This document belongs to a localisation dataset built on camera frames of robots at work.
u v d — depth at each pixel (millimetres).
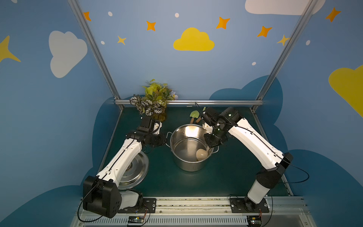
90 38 796
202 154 904
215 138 600
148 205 745
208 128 650
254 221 720
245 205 666
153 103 950
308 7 701
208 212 739
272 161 431
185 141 971
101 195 392
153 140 686
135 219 717
